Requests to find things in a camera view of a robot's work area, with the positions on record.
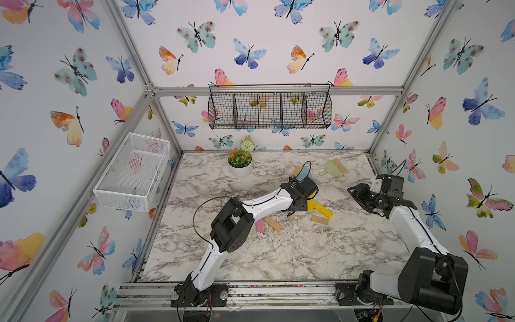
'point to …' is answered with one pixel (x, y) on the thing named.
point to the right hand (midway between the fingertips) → (354, 190)
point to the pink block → (260, 225)
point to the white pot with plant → (241, 159)
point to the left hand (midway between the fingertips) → (300, 203)
